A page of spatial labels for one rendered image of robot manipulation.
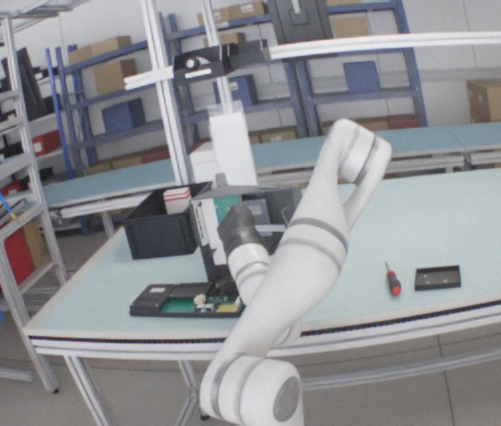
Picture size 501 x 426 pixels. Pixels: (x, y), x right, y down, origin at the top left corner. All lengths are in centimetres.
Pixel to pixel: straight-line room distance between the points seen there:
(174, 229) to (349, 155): 74
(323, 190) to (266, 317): 19
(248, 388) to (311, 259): 19
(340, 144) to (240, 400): 41
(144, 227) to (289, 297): 87
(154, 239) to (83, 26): 464
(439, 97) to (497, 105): 109
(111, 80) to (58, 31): 129
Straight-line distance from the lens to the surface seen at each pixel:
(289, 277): 64
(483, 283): 106
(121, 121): 522
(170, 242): 144
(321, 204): 69
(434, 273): 110
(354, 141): 79
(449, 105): 532
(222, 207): 115
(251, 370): 57
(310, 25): 289
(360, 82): 471
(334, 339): 102
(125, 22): 564
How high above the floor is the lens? 150
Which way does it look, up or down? 18 degrees down
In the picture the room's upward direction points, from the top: 12 degrees counter-clockwise
